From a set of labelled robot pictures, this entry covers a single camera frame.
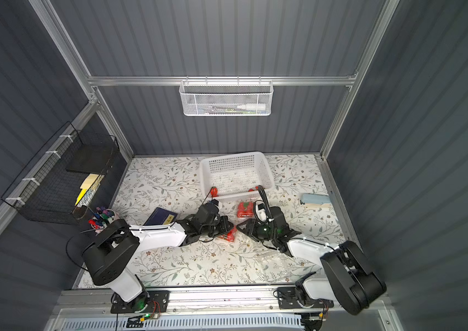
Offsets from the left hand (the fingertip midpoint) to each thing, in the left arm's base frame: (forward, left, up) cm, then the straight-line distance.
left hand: (238, 229), depth 85 cm
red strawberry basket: (-1, +3, -4) cm, 5 cm away
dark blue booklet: (+10, +36, -7) cm, 38 cm away
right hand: (0, -1, +1) cm, 2 cm away
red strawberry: (+13, -3, -5) cm, 14 cm away
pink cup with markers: (+3, +55, +5) cm, 56 cm away
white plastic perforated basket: (+34, +1, -7) cm, 35 cm away
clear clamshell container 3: (-12, -14, -6) cm, 19 cm away
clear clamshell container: (-3, +7, +2) cm, 9 cm away
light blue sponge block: (+17, -38, -4) cm, 42 cm away
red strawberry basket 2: (+22, +12, -4) cm, 26 cm away
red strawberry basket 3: (+23, -6, -4) cm, 24 cm away
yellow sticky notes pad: (+8, +55, +21) cm, 59 cm away
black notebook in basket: (+21, +59, +21) cm, 66 cm away
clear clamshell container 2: (+18, -3, -6) cm, 20 cm away
